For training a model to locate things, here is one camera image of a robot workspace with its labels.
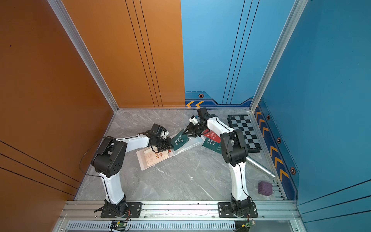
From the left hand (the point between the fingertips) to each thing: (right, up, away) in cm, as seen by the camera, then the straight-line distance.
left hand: (175, 144), depth 97 cm
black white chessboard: (+50, +15, +9) cm, 53 cm away
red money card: (+26, +6, +6) cm, 27 cm away
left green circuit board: (-26, -37, -25) cm, 51 cm away
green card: (+3, +4, -2) cm, 5 cm away
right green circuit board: (+39, -34, -27) cm, 59 cm away
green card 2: (+26, -1, +2) cm, 26 cm away
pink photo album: (+12, +2, -3) cm, 13 cm away
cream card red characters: (-14, -7, -5) cm, 17 cm away
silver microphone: (+53, -12, -10) cm, 55 cm away
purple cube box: (+50, -20, -21) cm, 58 cm away
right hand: (+7, +8, -3) cm, 11 cm away
